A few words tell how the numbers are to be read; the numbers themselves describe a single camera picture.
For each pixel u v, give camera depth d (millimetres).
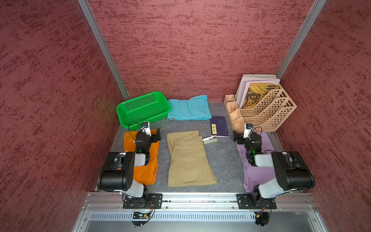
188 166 835
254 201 670
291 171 467
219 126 1037
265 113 977
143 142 696
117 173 457
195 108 1146
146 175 803
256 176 803
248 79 986
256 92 976
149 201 732
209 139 952
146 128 796
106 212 709
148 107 1183
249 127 807
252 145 716
